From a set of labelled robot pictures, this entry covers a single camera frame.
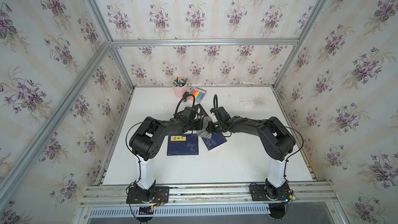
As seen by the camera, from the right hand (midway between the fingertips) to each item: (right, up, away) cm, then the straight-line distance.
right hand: (208, 129), depth 96 cm
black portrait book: (-3, +10, +7) cm, 12 cm away
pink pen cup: (-21, +26, +15) cm, 36 cm away
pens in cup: (-20, +31, +12) cm, 39 cm away
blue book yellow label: (-17, -8, -7) cm, 20 cm away
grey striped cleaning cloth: (-4, -1, -5) cm, 6 cm away
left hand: (-3, +2, +2) cm, 4 cm away
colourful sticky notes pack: (-6, +23, +19) cm, 30 cm away
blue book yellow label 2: (+5, -5, -5) cm, 8 cm away
